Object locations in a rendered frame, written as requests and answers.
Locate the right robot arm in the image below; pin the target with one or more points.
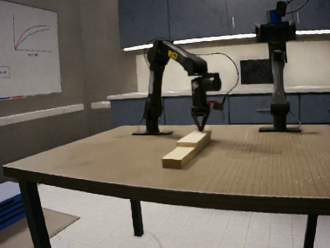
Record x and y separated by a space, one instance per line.
192 64

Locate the pale wooden slat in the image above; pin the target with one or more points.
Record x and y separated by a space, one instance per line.
194 138

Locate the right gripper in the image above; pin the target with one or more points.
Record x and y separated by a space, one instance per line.
199 100

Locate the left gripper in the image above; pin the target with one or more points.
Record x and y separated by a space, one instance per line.
270 31

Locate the light wooden bar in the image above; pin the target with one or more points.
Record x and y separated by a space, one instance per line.
180 156

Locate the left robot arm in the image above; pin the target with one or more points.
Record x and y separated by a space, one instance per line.
278 104

